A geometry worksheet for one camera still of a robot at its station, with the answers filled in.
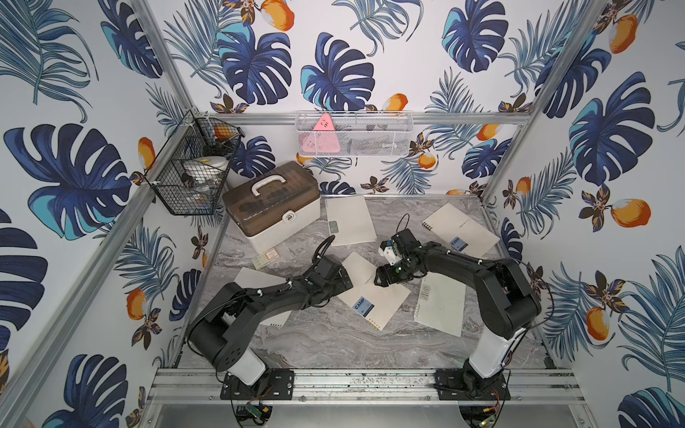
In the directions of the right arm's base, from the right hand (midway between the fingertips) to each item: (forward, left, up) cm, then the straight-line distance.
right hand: (385, 279), depth 93 cm
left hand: (-2, +14, +2) cm, 15 cm away
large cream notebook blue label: (-9, +3, -1) cm, 10 cm away
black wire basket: (+36, +66, +34) cm, 82 cm away
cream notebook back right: (+23, -33, -2) cm, 40 cm away
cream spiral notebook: (+29, +13, -2) cm, 32 cm away
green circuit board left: (-39, +38, -4) cm, 54 cm away
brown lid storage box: (+18, +38, +19) cm, 46 cm away
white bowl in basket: (+18, +56, +34) cm, 68 cm away
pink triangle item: (+34, +22, +34) cm, 53 cm away
